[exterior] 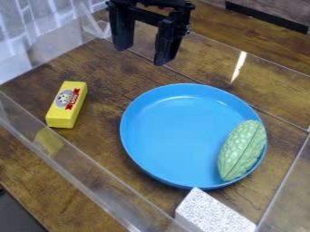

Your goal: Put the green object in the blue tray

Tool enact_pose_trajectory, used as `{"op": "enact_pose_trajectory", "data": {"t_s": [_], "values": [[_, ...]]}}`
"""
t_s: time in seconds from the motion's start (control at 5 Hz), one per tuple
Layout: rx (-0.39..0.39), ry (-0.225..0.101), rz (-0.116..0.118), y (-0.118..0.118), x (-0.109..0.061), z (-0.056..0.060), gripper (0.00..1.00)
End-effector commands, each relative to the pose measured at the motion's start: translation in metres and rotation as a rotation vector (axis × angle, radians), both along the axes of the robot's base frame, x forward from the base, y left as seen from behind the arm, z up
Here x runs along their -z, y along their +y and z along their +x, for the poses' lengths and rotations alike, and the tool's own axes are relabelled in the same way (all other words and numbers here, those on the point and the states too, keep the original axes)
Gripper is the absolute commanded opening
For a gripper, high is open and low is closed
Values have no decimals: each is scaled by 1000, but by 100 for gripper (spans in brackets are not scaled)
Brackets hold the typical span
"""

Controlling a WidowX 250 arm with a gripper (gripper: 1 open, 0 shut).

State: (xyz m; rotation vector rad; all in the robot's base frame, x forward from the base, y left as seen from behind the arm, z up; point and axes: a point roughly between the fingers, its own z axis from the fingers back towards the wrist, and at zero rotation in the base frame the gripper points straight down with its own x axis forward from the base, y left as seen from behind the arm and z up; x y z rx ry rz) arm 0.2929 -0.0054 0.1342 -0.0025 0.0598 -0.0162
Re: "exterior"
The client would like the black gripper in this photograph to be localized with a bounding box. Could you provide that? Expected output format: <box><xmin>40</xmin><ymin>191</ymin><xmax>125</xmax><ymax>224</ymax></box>
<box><xmin>107</xmin><ymin>0</ymin><xmax>195</xmax><ymax>66</ymax></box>

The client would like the blue round plastic tray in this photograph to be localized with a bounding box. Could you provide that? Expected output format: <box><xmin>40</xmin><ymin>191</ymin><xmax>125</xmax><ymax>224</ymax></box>
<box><xmin>120</xmin><ymin>83</ymin><xmax>260</xmax><ymax>189</ymax></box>

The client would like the green bitter gourd toy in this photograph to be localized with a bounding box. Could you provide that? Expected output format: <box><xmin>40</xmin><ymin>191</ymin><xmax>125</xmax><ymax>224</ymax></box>
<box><xmin>217</xmin><ymin>120</ymin><xmax>266</xmax><ymax>181</ymax></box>

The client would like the white lace curtain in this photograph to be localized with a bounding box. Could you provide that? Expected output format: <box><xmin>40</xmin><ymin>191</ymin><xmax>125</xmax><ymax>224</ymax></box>
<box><xmin>0</xmin><ymin>0</ymin><xmax>109</xmax><ymax>84</ymax></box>

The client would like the yellow butter box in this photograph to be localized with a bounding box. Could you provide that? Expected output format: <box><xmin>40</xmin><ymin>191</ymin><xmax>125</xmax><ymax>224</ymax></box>
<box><xmin>45</xmin><ymin>81</ymin><xmax>86</xmax><ymax>129</ymax></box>

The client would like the white speckled foam block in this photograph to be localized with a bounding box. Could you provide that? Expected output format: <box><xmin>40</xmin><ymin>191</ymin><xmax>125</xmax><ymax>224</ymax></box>
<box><xmin>173</xmin><ymin>188</ymin><xmax>256</xmax><ymax>232</ymax></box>

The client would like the clear acrylic enclosure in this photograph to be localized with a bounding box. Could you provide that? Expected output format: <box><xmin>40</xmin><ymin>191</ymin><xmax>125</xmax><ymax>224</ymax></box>
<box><xmin>0</xmin><ymin>3</ymin><xmax>310</xmax><ymax>232</ymax></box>

